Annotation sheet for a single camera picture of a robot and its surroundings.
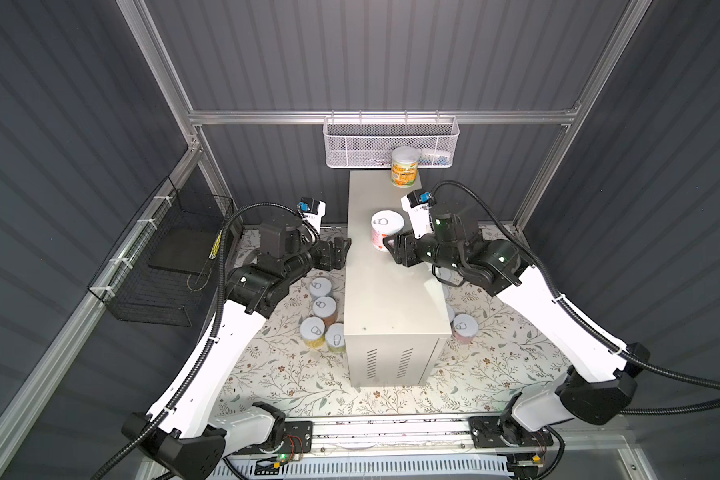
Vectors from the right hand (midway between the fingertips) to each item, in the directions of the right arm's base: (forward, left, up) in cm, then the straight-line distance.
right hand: (394, 239), depth 66 cm
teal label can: (0, -19, -33) cm, 38 cm away
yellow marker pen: (+6, +46, -8) cm, 47 cm away
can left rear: (+8, +22, -31) cm, 39 cm away
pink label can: (-6, -22, -32) cm, 39 cm away
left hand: (+1, +13, 0) cm, 14 cm away
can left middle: (-7, +23, -32) cm, 40 cm away
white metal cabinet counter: (-20, +1, -3) cm, 20 cm away
